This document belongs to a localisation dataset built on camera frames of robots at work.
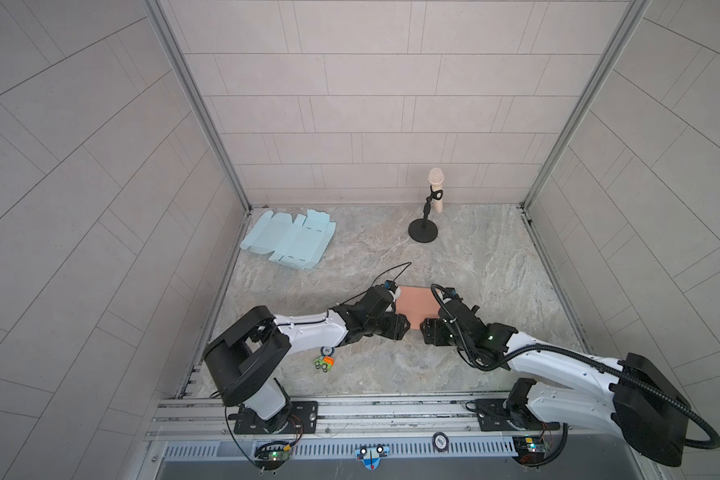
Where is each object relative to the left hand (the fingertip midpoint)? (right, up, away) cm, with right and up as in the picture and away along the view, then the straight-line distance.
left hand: (411, 325), depth 83 cm
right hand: (+4, -2, 0) cm, 5 cm away
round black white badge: (+5, -22, -15) cm, 27 cm away
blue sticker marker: (-11, -23, -18) cm, 31 cm away
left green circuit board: (-33, -23, -18) cm, 44 cm away
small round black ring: (-23, -7, -3) cm, 24 cm away
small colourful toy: (-24, -8, -6) cm, 26 cm away
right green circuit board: (+26, -24, -15) cm, 38 cm away
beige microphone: (+8, +43, +5) cm, 44 cm away
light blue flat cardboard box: (-39, +22, +23) cm, 50 cm away
